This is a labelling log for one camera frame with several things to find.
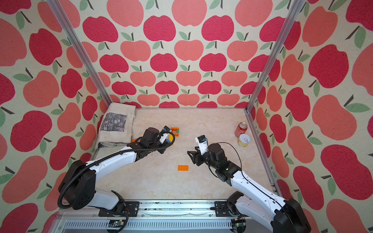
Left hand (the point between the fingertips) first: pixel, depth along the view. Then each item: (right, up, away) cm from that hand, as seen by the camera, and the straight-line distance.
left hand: (168, 143), depth 86 cm
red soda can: (+48, +8, +9) cm, 49 cm away
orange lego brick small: (+10, -16, +2) cm, 19 cm away
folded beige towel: (-40, +11, +17) cm, 45 cm away
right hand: (+14, -4, -8) cm, 17 cm away
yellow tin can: (+50, +1, +9) cm, 50 cm away
